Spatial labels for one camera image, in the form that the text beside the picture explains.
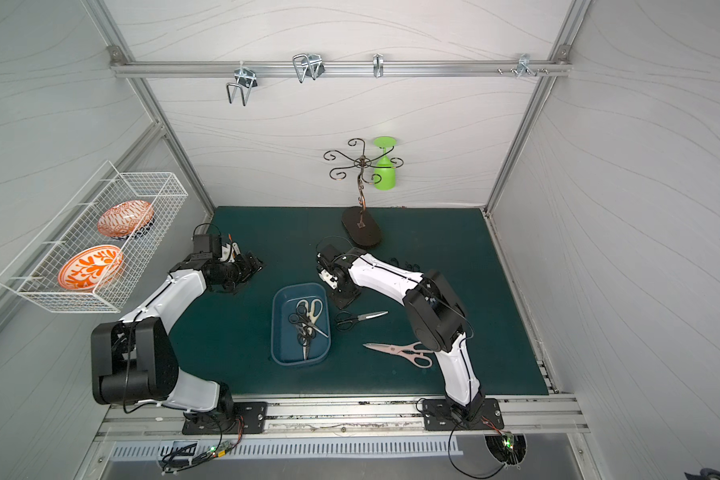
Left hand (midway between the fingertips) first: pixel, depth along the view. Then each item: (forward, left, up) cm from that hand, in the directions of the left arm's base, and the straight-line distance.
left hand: (258, 269), depth 89 cm
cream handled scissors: (-9, -17, -10) cm, 21 cm away
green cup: (+34, -39, +12) cm, 53 cm away
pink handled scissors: (-20, -45, -11) cm, 50 cm away
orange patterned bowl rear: (-1, +26, +23) cm, 34 cm away
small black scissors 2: (-15, -16, -9) cm, 24 cm away
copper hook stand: (+28, -30, -9) cm, 42 cm away
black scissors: (-11, -27, -11) cm, 31 cm away
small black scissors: (-10, -13, -10) cm, 19 cm away
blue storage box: (-20, -10, -10) cm, 25 cm away
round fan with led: (-42, -69, -13) cm, 82 cm away
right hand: (-5, -26, -7) cm, 27 cm away
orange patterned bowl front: (-15, +26, +23) cm, 37 cm away
